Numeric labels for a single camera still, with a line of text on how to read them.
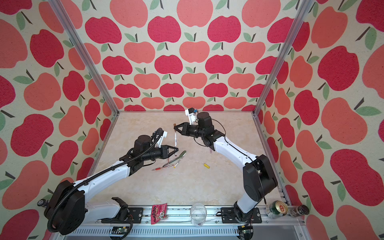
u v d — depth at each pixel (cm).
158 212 75
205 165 92
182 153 96
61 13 71
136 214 75
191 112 74
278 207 68
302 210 67
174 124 79
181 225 72
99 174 50
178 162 93
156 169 90
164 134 66
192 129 73
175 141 78
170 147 74
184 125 74
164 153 70
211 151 99
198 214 76
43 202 60
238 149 52
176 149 78
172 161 93
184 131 71
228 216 73
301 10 71
